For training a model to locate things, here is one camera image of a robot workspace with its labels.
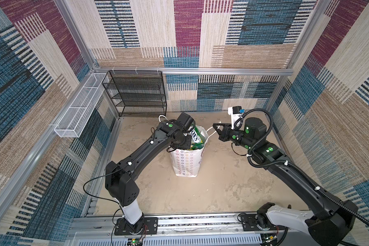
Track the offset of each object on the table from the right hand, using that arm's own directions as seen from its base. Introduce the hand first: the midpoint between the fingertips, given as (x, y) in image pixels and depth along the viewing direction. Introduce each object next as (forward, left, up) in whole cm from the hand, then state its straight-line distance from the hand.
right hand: (213, 127), depth 70 cm
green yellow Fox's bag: (+1, +7, -12) cm, 13 cm away
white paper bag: (-8, +12, -17) cm, 23 cm away
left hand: (+1, +12, -13) cm, 18 cm away
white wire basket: (+3, +64, +2) cm, 64 cm away
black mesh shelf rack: (+46, +46, -16) cm, 67 cm away
